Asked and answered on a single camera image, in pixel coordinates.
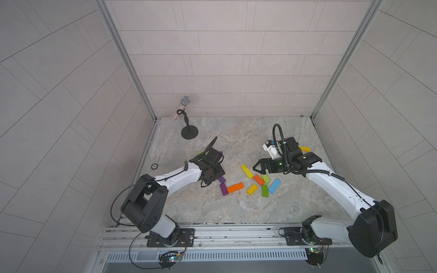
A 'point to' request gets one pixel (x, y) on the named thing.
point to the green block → (264, 190)
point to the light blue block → (273, 186)
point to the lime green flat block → (266, 177)
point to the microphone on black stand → (189, 132)
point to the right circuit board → (314, 255)
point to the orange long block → (235, 187)
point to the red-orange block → (259, 180)
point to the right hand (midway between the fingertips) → (260, 167)
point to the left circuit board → (168, 259)
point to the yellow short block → (252, 189)
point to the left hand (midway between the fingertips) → (223, 173)
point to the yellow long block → (247, 171)
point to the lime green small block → (199, 152)
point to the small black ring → (154, 166)
